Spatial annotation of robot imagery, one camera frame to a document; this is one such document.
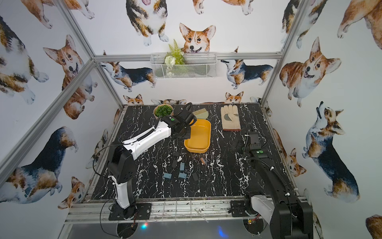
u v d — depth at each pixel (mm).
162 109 1027
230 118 1128
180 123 630
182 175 858
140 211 735
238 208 732
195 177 841
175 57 818
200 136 1000
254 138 636
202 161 902
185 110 1216
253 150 628
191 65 915
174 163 901
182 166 879
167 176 853
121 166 469
